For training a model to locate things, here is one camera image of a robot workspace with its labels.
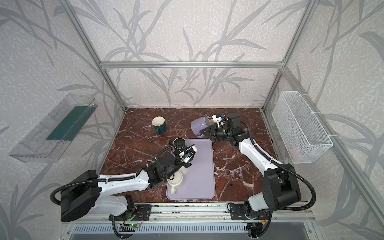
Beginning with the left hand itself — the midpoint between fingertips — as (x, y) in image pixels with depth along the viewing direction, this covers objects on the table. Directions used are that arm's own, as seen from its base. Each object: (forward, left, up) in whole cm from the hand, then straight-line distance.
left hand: (194, 147), depth 76 cm
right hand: (+7, -3, +4) cm, 9 cm away
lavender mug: (+12, -3, +4) cm, 13 cm away
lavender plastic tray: (-12, -3, -18) cm, 22 cm away
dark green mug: (+21, +23, -9) cm, 33 cm away
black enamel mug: (+9, +10, -11) cm, 17 cm away
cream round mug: (-15, +9, -4) cm, 18 cm away
